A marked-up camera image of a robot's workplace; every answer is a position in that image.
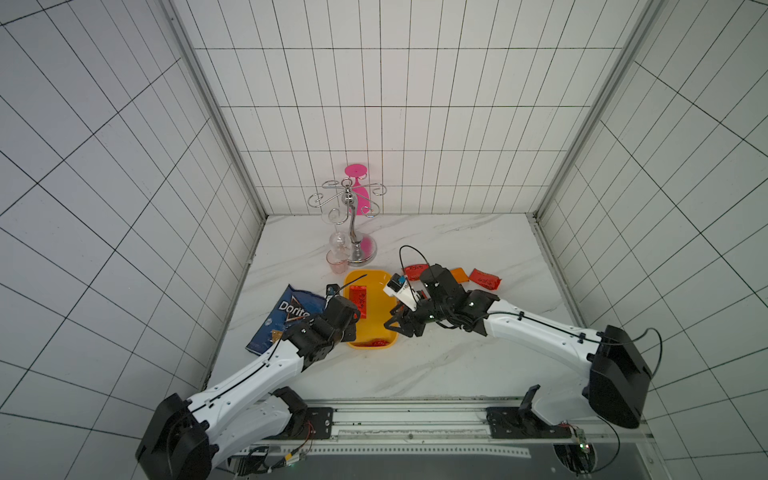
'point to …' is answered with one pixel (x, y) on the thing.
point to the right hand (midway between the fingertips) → (381, 323)
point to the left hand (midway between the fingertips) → (341, 326)
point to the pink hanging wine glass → (360, 197)
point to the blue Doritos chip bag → (289, 307)
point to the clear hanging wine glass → (340, 245)
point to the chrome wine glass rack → (362, 247)
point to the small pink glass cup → (337, 262)
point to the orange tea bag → (459, 274)
